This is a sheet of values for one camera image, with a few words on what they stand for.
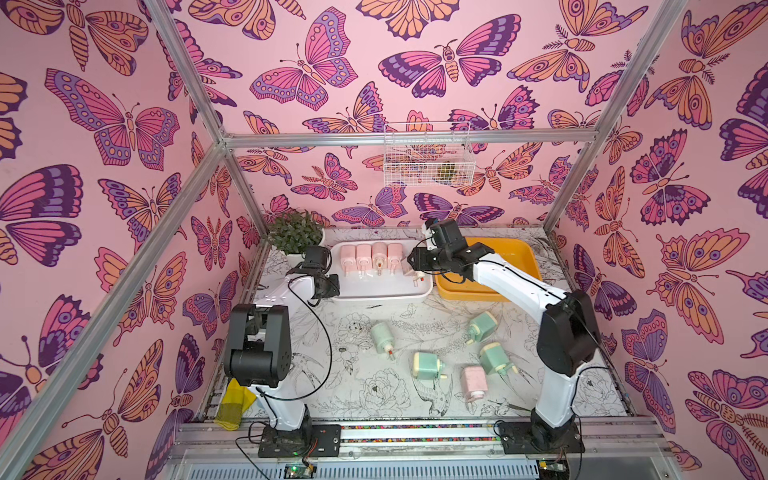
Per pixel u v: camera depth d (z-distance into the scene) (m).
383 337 0.84
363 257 1.03
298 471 0.71
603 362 0.87
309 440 0.67
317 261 0.77
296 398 0.45
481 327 0.86
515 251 1.11
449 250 0.69
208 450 0.73
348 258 1.03
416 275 0.88
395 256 1.00
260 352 0.48
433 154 0.95
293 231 0.94
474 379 0.77
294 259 0.94
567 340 0.49
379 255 1.03
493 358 0.80
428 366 0.79
